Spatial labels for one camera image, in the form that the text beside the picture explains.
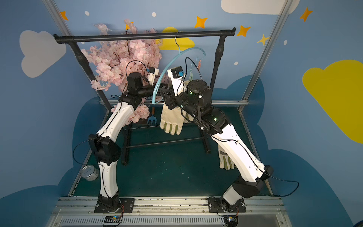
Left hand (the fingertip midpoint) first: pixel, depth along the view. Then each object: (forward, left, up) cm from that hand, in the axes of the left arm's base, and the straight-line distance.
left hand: (170, 83), depth 77 cm
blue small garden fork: (+9, +18, -41) cm, 46 cm away
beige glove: (-16, -2, -13) cm, 21 cm away
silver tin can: (-39, +45, -35) cm, 69 cm away
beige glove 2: (-28, -36, -40) cm, 61 cm away
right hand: (-18, -2, +13) cm, 22 cm away
